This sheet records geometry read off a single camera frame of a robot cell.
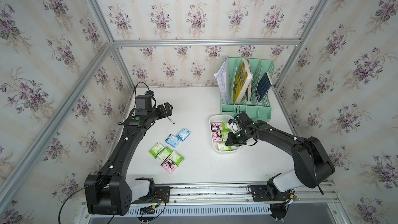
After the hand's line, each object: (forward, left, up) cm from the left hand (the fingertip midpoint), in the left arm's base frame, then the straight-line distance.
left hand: (166, 109), depth 81 cm
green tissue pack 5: (-17, +2, -18) cm, 25 cm away
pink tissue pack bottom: (-23, -1, -18) cm, 30 cm away
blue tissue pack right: (-6, -8, -18) cm, 21 cm away
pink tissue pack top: (0, -28, -17) cm, 33 cm away
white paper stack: (+19, -31, +6) cm, 37 cm away
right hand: (-12, -34, -16) cm, 39 cm away
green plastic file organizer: (+21, -54, -20) cm, 61 cm away
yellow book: (+21, -45, +3) cm, 50 cm away
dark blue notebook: (+26, -63, -7) cm, 68 cm away
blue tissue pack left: (-10, -2, -18) cm, 20 cm away
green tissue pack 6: (-20, -5, -18) cm, 27 cm away
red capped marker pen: (+6, +1, -21) cm, 21 cm away
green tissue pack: (-1, -33, -16) cm, 37 cm away
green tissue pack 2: (-6, -33, -17) cm, 37 cm away
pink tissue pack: (-7, -28, -18) cm, 34 cm away
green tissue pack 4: (-14, +6, -19) cm, 24 cm away
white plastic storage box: (+4, -32, -16) cm, 36 cm away
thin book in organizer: (+22, -52, -9) cm, 57 cm away
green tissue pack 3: (-14, -31, -17) cm, 38 cm away
